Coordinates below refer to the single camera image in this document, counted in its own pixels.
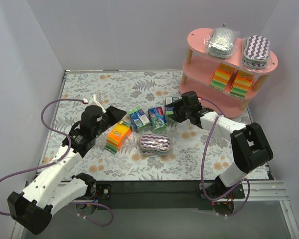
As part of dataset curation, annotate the floral table mat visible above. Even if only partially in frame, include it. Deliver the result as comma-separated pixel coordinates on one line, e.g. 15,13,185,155
43,71,233,181

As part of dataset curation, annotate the silver scrubber sponge pack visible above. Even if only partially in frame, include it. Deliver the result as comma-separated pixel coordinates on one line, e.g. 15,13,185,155
204,25,240,59

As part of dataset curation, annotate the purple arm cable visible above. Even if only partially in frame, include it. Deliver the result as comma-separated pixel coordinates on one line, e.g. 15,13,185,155
198,98,252,217
0,98,114,227

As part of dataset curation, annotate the purple wavy sponge pack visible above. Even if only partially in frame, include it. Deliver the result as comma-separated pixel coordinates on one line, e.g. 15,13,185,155
138,133,172,155
241,35,271,69

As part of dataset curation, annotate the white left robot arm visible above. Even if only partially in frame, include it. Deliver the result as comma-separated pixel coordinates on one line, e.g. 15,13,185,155
7,105,126,235

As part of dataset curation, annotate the green blue sponge pack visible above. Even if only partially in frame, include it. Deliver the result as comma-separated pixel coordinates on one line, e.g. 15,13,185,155
148,107,167,131
165,97,179,117
128,107,150,132

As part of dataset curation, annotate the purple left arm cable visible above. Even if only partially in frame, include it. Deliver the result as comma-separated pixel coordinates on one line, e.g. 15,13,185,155
0,98,114,227

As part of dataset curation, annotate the pink three-tier shelf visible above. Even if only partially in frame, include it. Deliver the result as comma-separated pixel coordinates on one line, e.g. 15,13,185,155
179,28,278,118

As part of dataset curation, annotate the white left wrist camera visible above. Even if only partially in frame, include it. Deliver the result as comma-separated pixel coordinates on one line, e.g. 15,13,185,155
83,93,106,113

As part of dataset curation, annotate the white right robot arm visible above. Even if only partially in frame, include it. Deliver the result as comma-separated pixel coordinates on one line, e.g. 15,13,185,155
165,91,274,201

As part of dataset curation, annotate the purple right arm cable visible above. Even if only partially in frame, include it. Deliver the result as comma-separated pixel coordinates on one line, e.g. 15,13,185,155
198,98,252,217

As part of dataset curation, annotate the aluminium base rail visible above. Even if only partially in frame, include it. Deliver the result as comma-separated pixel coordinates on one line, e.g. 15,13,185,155
9,179,299,239

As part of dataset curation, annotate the orange boxed sponge pack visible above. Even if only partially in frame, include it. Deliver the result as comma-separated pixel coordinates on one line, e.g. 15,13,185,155
209,63,235,91
105,120,132,154
230,70,254,99

